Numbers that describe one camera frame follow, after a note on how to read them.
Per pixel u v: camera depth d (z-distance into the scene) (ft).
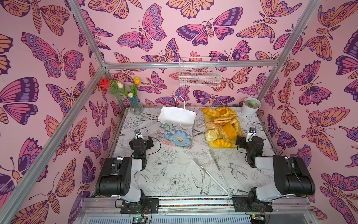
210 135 3.12
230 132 2.90
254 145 2.38
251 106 3.48
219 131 3.11
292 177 1.46
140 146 2.35
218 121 3.08
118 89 3.09
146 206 2.39
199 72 3.11
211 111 3.71
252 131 2.63
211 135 3.12
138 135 2.62
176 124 2.53
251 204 2.22
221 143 3.10
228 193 2.52
